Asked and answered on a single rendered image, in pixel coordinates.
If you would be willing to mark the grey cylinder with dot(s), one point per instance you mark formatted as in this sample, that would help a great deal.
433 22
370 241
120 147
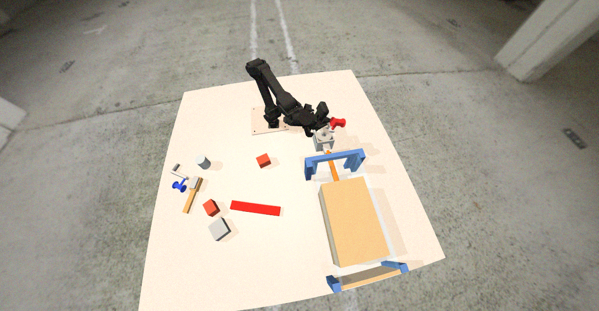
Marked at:
202 161

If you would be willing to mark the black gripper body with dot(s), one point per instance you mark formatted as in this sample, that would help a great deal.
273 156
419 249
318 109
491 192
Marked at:
322 112

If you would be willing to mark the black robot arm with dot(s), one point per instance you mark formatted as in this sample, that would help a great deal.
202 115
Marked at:
286 104

